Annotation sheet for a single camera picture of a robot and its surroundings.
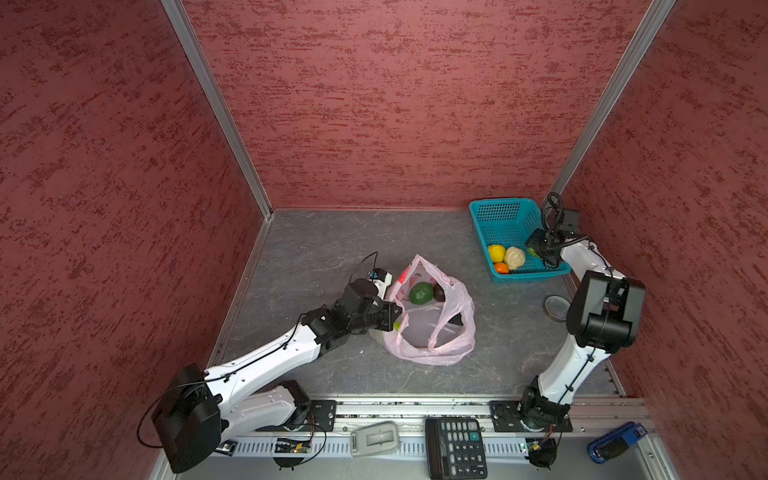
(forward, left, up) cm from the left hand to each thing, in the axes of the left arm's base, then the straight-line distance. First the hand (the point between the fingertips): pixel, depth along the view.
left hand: (401, 317), depth 77 cm
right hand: (+27, -44, -3) cm, 52 cm away
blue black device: (-26, -52, -11) cm, 59 cm away
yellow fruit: (+28, -34, -8) cm, 45 cm away
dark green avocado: (+12, -7, -9) cm, 16 cm away
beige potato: (+26, -40, -8) cm, 48 cm away
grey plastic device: (-26, +6, -11) cm, 29 cm away
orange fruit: (+22, -35, -10) cm, 42 cm away
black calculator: (-28, -13, -11) cm, 33 cm away
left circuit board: (-27, +29, -17) cm, 43 cm away
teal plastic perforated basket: (+47, -45, -13) cm, 67 cm away
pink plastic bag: (-1, -10, +1) cm, 10 cm away
